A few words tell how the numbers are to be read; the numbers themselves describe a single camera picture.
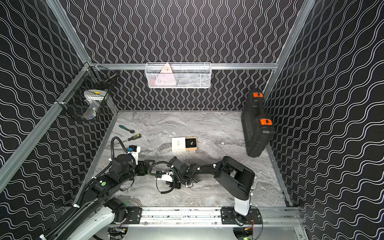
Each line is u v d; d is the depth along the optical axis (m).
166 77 0.90
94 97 0.81
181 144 0.98
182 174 0.69
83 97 0.84
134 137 1.03
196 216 0.76
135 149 0.70
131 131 1.07
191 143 1.00
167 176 0.74
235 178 0.47
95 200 0.50
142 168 0.68
